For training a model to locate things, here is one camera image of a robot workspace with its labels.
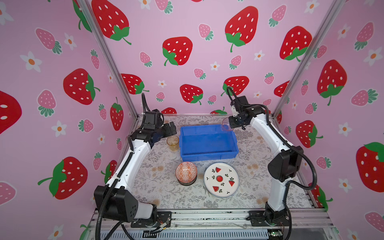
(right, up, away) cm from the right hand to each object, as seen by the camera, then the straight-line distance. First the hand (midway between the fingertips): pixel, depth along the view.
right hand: (233, 122), depth 89 cm
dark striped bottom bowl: (-27, -34, -11) cm, 45 cm away
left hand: (-37, -4, -8) cm, 38 cm away
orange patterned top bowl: (-28, -29, -6) cm, 41 cm away
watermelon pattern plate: (-8, -34, -5) cm, 35 cm away
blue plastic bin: (-21, -14, +18) cm, 31 cm away
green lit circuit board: (+17, -55, -19) cm, 60 cm away
